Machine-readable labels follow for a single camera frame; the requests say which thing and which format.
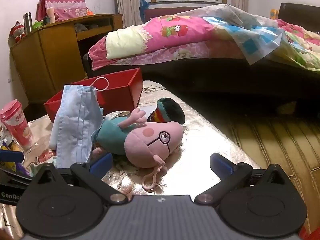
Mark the pink bottle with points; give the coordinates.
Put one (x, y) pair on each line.
(51, 15)

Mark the dark small jar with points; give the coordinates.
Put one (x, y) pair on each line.
(46, 20)

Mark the dark wooden bed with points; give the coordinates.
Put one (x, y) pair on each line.
(175, 76)

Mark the rainbow striped dark sock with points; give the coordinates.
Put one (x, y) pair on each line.
(170, 107)

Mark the dark brown headboard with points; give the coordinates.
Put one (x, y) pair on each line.
(300, 11)

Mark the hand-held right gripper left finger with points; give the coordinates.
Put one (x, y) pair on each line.
(100, 166)

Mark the orange toy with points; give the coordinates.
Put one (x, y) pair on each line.
(90, 12)

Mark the wooden desk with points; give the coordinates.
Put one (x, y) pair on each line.
(45, 62)

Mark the red box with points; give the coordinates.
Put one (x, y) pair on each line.
(117, 97)

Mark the grey cloth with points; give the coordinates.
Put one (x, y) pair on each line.
(85, 27)

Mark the red santa doll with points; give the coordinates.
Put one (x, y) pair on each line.
(17, 31)

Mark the purple yellow snack packet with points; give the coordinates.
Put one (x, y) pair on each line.
(15, 168)

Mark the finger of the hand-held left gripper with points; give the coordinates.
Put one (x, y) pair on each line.
(11, 156)

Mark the pink plastic cup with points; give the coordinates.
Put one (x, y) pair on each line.
(17, 127)

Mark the blue bag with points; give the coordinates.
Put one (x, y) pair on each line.
(144, 10)

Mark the pink floral bedsheet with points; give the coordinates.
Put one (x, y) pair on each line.
(160, 55)

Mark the pink cartoon quilt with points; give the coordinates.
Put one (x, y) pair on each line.
(187, 31)

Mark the pink pig plush toy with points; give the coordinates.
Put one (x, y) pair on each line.
(150, 145)

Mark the steel thermos flask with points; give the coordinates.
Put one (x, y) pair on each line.
(27, 22)

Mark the white blue patterned sheet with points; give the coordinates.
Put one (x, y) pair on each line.
(250, 22)

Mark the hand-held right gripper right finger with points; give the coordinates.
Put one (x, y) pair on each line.
(221, 164)

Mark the pink lace cloth cover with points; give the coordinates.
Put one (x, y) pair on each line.
(65, 5)

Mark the green toy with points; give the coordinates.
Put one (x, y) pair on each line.
(37, 24)

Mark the blue face mask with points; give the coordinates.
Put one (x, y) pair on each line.
(72, 120)

